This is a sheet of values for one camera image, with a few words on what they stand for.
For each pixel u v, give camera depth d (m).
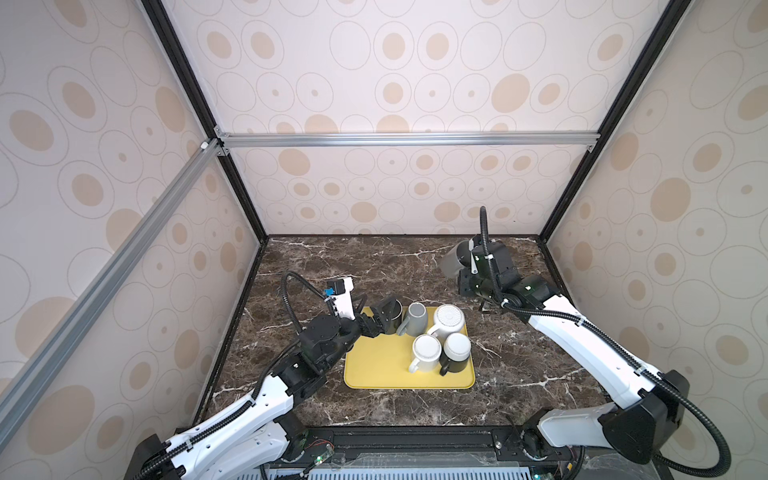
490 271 0.56
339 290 0.60
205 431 0.43
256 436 0.58
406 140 0.89
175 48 0.72
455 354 0.80
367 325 0.62
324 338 0.52
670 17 0.68
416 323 0.88
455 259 0.74
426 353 0.82
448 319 0.87
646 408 0.38
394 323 0.89
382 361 0.88
